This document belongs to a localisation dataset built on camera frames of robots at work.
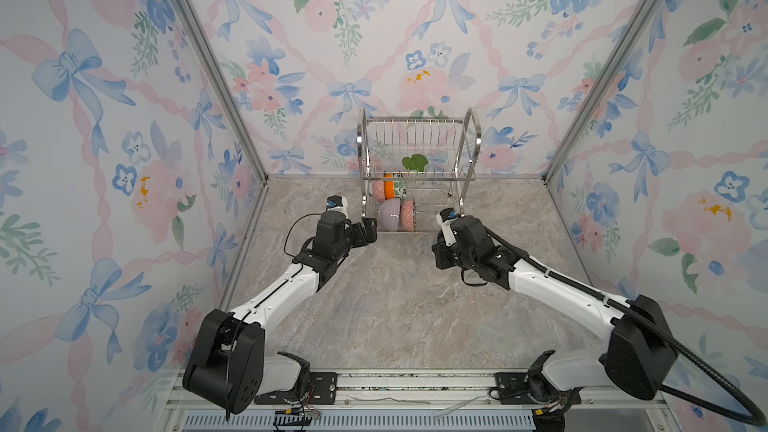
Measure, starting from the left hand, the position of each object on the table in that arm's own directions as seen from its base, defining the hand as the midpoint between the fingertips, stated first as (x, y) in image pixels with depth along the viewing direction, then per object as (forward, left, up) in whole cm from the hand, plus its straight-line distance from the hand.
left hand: (366, 220), depth 85 cm
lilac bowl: (+6, -7, -5) cm, 10 cm away
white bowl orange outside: (+17, -7, -4) cm, 18 cm away
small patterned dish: (+6, -12, -5) cm, 15 cm away
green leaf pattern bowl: (+23, -11, -12) cm, 28 cm away
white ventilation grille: (-45, -1, -18) cm, 49 cm away
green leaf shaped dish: (+14, -14, +10) cm, 22 cm away
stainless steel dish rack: (+40, -31, -6) cm, 50 cm away
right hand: (-6, -19, -3) cm, 20 cm away
